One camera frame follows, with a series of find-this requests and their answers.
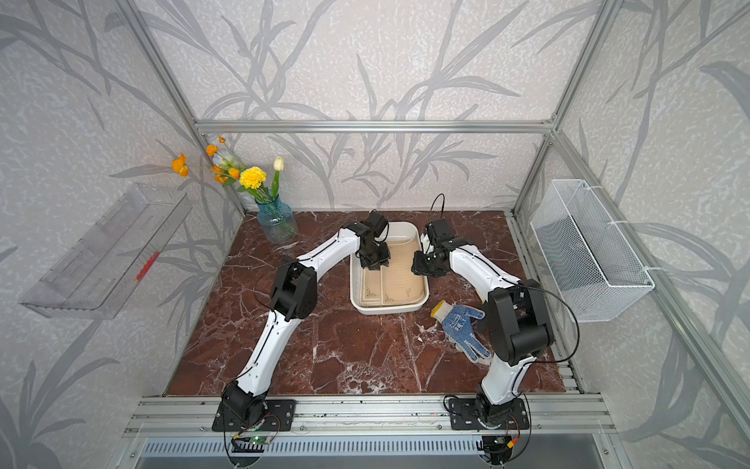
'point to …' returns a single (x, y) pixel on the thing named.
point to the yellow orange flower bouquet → (231, 171)
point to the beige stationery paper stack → (395, 283)
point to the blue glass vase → (277, 220)
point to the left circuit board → (260, 440)
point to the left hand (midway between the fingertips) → (390, 264)
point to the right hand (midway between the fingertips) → (415, 266)
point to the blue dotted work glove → (456, 319)
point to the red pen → (145, 268)
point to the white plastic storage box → (398, 230)
